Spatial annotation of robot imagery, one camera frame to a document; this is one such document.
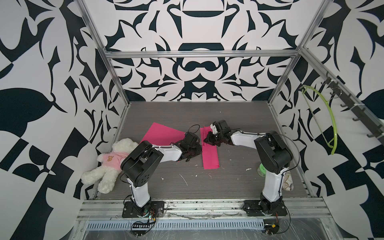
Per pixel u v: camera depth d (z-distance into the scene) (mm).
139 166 479
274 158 517
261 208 689
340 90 645
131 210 726
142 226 728
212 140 880
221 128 795
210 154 908
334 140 662
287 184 793
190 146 748
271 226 708
